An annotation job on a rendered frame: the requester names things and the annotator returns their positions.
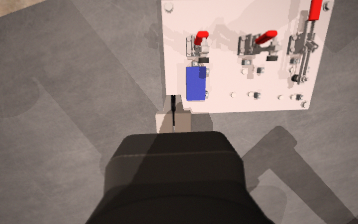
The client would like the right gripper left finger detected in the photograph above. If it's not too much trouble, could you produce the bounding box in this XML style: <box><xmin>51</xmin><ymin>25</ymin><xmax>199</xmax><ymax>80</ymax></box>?
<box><xmin>155</xmin><ymin>95</ymin><xmax>174</xmax><ymax>133</ymax></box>

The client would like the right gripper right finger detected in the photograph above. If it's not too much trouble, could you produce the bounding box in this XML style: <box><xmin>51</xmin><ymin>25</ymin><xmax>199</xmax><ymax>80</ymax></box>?
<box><xmin>173</xmin><ymin>95</ymin><xmax>192</xmax><ymax>133</ymax></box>

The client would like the pale pink fixture plate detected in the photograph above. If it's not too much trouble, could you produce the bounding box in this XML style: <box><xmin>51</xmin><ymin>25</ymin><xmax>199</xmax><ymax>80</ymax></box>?
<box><xmin>161</xmin><ymin>0</ymin><xmax>334</xmax><ymax>114</ymax></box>

